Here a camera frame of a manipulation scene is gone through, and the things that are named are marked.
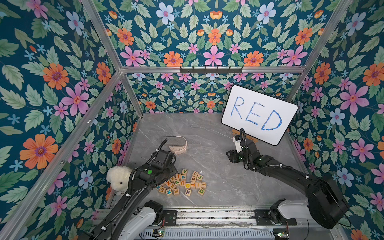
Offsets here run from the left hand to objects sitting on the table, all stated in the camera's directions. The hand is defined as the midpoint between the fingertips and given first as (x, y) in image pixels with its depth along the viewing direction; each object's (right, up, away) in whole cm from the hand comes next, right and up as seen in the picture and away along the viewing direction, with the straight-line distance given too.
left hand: (176, 170), depth 77 cm
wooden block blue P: (+3, -6, +8) cm, 11 cm away
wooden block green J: (+12, -6, +7) cm, 16 cm away
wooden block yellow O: (+6, -10, +5) cm, 12 cm away
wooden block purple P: (+6, -12, +3) cm, 14 cm away
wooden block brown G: (+9, -7, +7) cm, 13 cm away
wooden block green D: (+14, -12, +3) cm, 18 cm away
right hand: (+32, +10, +10) cm, 35 cm away
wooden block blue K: (-4, -12, +3) cm, 13 cm away
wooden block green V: (+3, -3, +10) cm, 11 cm away
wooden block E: (-8, -11, +3) cm, 14 cm away
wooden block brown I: (+12, -9, +5) cm, 16 cm away
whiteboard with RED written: (+52, +29, +14) cm, 61 cm away
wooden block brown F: (+10, -4, +9) cm, 14 cm away
